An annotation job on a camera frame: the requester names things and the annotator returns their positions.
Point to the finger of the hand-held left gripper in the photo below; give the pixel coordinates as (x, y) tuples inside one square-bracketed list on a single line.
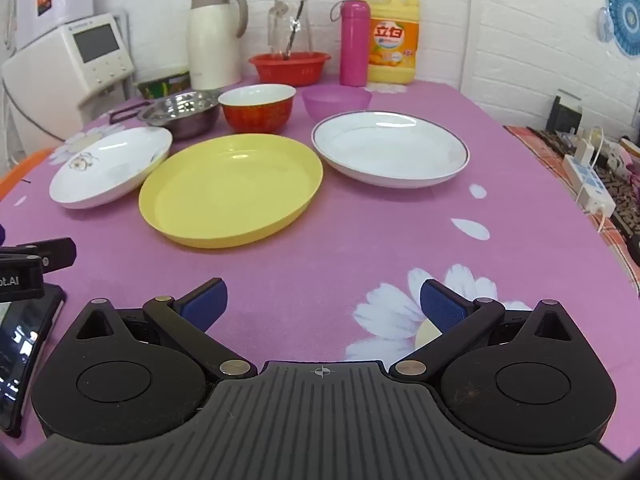
[(57, 252)]

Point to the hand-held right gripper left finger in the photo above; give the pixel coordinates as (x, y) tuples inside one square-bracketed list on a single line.
[(207, 300)]

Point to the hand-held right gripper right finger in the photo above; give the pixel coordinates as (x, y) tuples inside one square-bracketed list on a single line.
[(440, 305)]

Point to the red ceramic bowl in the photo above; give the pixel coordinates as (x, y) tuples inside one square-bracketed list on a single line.
[(255, 117)]

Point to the orange plastic stool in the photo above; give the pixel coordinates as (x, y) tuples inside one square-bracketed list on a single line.
[(20, 172)]

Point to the white floral plate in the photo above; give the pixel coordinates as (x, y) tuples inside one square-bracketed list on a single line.
[(110, 170)]

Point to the purple floral tablecloth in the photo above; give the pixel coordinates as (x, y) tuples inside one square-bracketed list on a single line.
[(375, 220)]

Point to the yellow plastic plate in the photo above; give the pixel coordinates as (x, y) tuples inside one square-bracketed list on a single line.
[(225, 190)]

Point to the white plate with dark rim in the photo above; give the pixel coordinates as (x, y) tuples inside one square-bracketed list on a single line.
[(390, 150)]

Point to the white appliance with screen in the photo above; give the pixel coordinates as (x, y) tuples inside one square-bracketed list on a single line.
[(45, 85)]

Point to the stainless steel bowl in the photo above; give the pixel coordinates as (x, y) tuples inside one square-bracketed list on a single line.
[(190, 122)]

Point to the white power strip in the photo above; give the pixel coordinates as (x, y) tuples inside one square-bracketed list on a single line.
[(590, 185)]

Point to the green patterned container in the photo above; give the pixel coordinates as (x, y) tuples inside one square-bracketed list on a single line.
[(160, 87)]

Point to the patterned blanket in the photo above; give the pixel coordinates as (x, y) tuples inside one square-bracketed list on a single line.
[(620, 205)]

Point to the purple plastic bowl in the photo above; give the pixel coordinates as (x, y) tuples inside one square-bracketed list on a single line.
[(335, 102)]

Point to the black box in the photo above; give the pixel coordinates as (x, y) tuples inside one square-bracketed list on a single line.
[(564, 112)]

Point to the red plastic basket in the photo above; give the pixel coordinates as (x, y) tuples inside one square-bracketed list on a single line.
[(300, 72)]

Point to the cream thermos jug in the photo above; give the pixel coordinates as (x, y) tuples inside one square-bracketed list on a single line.
[(212, 45)]

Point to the yellow detergent bottle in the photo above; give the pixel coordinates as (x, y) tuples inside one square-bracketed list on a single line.
[(392, 45)]

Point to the pink water bottle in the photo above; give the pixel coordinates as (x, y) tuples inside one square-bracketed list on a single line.
[(355, 45)]

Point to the clear glass pitcher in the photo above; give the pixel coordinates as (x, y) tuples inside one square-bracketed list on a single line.
[(278, 25)]

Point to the black stirring stick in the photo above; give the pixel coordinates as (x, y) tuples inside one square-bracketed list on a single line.
[(295, 22)]

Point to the blue round wall decoration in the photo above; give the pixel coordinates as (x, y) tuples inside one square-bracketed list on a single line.
[(625, 10)]

